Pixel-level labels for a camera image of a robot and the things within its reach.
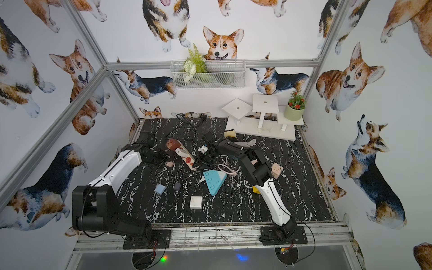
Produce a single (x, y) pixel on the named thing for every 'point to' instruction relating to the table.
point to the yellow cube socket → (255, 190)
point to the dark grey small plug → (176, 186)
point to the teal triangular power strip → (214, 179)
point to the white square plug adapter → (196, 202)
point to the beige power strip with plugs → (185, 155)
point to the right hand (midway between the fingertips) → (192, 167)
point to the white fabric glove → (248, 143)
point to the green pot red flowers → (294, 110)
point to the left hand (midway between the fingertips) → (171, 156)
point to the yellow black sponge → (230, 133)
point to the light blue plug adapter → (160, 189)
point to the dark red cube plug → (172, 144)
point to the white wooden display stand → (265, 119)
